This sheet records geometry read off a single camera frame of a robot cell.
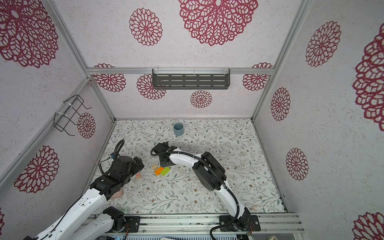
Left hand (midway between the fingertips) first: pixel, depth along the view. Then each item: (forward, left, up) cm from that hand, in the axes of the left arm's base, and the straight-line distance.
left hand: (136, 166), depth 81 cm
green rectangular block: (+2, -14, -11) cm, 18 cm away
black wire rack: (+21, +34, +21) cm, 45 cm away
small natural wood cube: (+5, -7, -11) cm, 14 cm away
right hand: (+10, -13, -11) cm, 20 cm away
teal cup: (+33, -21, -6) cm, 40 cm away
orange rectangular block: (+3, -10, -12) cm, 16 cm away
